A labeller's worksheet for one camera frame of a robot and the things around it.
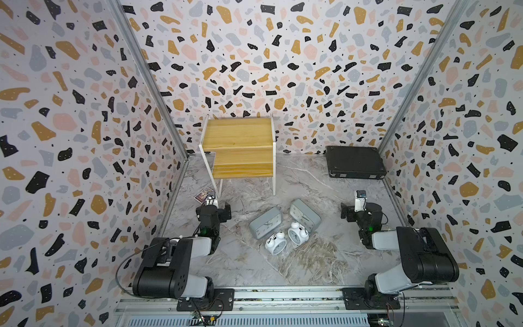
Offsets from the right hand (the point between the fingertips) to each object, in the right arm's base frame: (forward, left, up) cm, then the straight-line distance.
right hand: (354, 202), depth 95 cm
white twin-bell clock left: (-21, +36, +3) cm, 42 cm away
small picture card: (+3, +73, -2) cm, 73 cm away
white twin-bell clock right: (-17, +27, +2) cm, 32 cm away
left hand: (-4, +63, +3) cm, 64 cm away
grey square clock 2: (-8, +24, +2) cm, 25 cm away
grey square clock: (-12, +40, +1) cm, 42 cm away
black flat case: (+31, -10, -5) cm, 33 cm away
